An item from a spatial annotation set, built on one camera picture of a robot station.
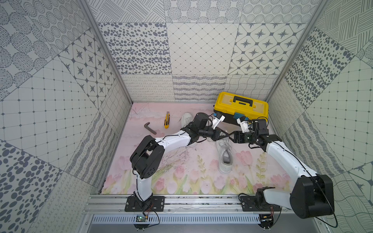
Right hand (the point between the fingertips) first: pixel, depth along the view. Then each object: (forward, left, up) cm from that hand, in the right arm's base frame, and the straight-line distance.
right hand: (232, 137), depth 85 cm
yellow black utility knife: (+21, +44, -10) cm, 50 cm away
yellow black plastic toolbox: (+24, +1, +4) cm, 24 cm away
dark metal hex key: (+16, +59, -11) cm, 62 cm away
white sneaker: (-9, +5, -6) cm, 12 cm away
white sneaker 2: (+19, +29, -7) cm, 35 cm away
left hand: (-2, +4, +8) cm, 9 cm away
